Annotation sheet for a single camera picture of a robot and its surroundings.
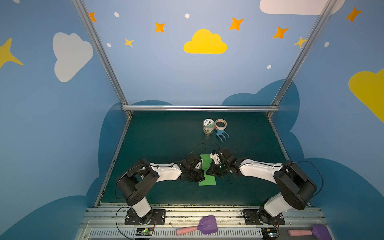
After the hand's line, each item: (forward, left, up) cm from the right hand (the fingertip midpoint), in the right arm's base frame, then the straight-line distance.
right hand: (206, 171), depth 87 cm
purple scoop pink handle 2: (-27, -43, -2) cm, 51 cm away
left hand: (-4, 0, -2) cm, 5 cm away
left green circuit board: (-31, +30, -4) cm, 43 cm away
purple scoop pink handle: (-26, -1, -4) cm, 26 cm away
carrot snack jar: (+33, -1, +4) cm, 33 cm away
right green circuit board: (-28, -31, -5) cm, 42 cm away
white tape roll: (+43, -12, -2) cm, 45 cm away
